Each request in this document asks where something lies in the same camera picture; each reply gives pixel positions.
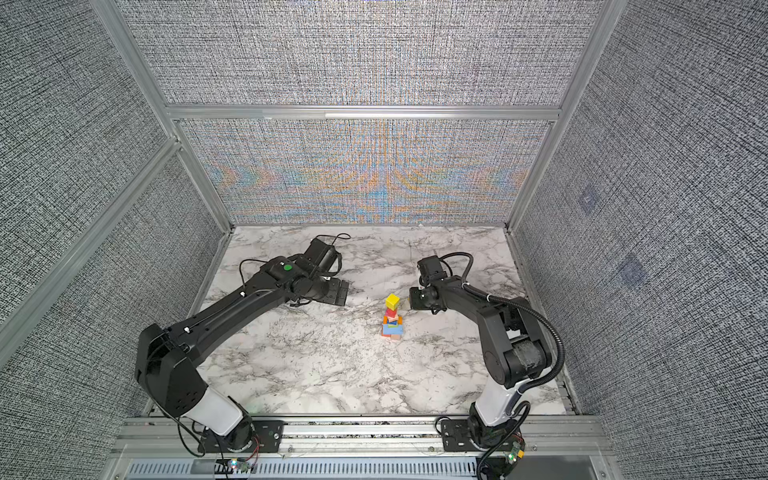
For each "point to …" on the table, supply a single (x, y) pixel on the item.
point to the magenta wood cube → (392, 319)
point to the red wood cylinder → (390, 313)
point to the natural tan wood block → (395, 336)
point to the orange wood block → (400, 320)
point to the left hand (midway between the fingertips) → (334, 292)
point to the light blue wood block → (393, 330)
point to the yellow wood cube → (391, 301)
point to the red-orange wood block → (386, 335)
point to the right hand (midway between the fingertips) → (417, 299)
